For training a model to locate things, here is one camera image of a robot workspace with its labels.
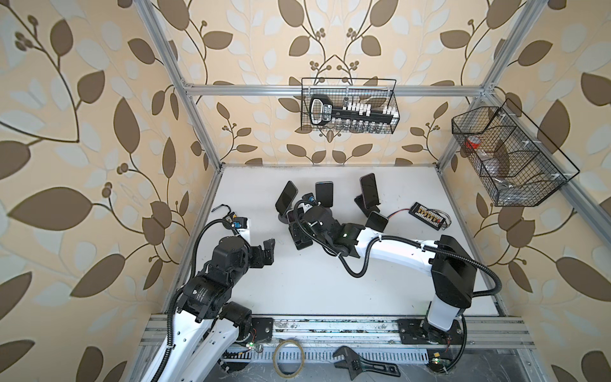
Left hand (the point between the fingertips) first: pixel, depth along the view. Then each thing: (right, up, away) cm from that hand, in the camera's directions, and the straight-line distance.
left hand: (262, 240), depth 72 cm
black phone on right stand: (+39, +15, +25) cm, 49 cm away
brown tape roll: (+5, -34, -5) cm, 35 cm away
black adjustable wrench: (+28, -35, -4) cm, 45 cm away
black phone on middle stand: (+20, +14, +21) cm, 32 cm away
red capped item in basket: (+75, +33, +15) cm, 83 cm away
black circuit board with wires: (+65, +4, +28) cm, 70 cm away
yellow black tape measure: (-4, +7, -10) cm, 13 cm away
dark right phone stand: (+36, +10, +33) cm, 50 cm away
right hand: (+11, +4, +10) cm, 15 cm away
